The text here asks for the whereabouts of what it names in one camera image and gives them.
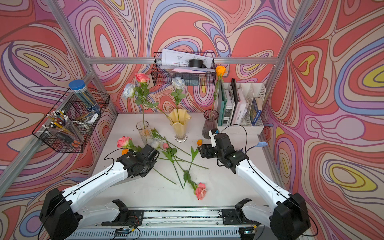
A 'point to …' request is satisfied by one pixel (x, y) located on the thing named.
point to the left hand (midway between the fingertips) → (156, 163)
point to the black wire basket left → (85, 121)
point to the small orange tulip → (187, 177)
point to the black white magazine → (233, 100)
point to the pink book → (240, 110)
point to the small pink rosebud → (170, 154)
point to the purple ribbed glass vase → (211, 116)
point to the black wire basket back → (163, 76)
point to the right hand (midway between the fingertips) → (206, 151)
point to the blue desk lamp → (261, 144)
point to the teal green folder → (222, 104)
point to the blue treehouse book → (255, 113)
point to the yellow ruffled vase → (177, 118)
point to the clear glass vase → (145, 132)
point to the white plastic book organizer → (250, 90)
